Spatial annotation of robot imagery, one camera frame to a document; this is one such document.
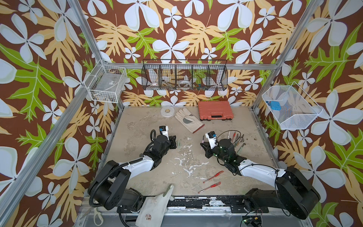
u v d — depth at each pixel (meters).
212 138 0.73
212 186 0.80
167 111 1.17
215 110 1.13
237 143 0.99
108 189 0.43
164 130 0.77
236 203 0.75
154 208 0.70
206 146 0.78
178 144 0.97
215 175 0.84
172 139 0.77
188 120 1.11
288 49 0.84
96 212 0.71
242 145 0.98
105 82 0.86
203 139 0.82
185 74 0.98
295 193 0.42
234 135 1.03
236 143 0.99
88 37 0.78
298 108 0.78
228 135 1.02
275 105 0.86
